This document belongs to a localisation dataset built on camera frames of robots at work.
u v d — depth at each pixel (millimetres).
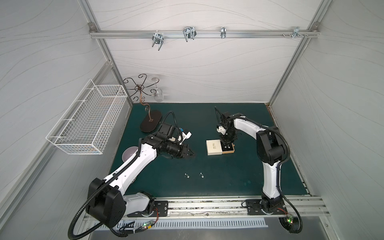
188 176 840
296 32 765
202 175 844
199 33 770
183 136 703
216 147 931
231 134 837
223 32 784
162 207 736
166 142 664
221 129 929
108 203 388
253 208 733
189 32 766
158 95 993
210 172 869
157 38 782
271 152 548
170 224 702
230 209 748
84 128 681
